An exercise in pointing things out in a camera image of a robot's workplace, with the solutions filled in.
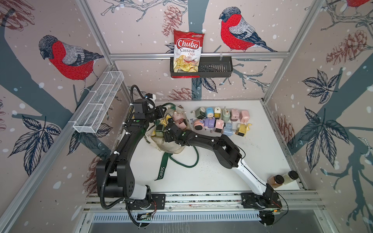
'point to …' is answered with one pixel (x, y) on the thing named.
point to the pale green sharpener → (226, 114)
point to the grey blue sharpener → (228, 129)
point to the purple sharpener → (210, 123)
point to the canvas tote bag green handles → (155, 134)
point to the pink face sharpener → (198, 124)
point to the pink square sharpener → (244, 116)
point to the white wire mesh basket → (91, 120)
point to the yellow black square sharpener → (242, 128)
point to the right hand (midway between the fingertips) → (168, 134)
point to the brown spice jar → (276, 181)
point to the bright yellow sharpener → (165, 120)
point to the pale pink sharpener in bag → (177, 115)
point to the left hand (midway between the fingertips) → (168, 105)
